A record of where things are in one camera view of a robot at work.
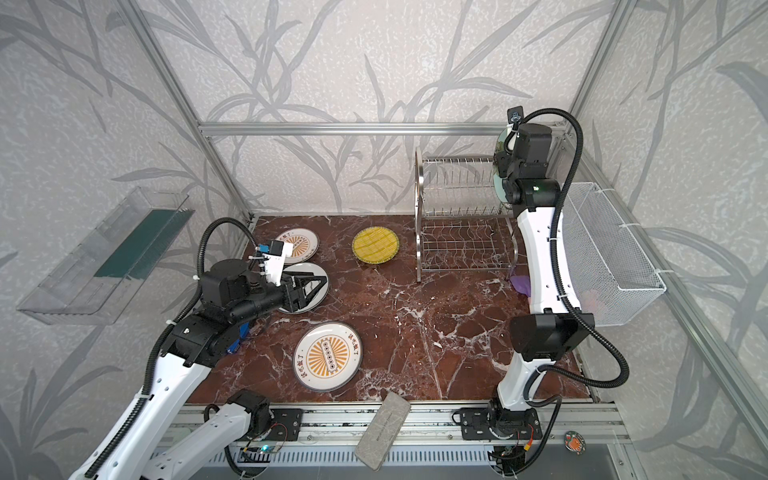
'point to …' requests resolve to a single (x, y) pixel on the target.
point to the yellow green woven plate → (375, 245)
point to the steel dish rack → (460, 221)
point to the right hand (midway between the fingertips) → (525, 134)
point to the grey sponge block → (380, 435)
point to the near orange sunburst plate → (327, 356)
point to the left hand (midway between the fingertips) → (323, 272)
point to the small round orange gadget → (574, 442)
